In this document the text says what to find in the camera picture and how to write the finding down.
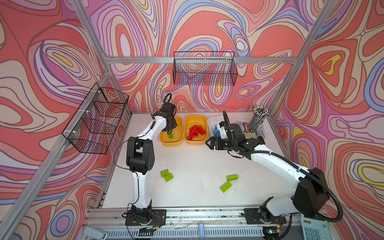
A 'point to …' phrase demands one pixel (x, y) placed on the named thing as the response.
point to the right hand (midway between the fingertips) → (213, 145)
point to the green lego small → (232, 177)
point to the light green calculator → (315, 229)
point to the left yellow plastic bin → (178, 134)
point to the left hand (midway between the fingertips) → (173, 124)
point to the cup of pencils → (260, 114)
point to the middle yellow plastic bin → (192, 120)
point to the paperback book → (260, 130)
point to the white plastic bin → (212, 121)
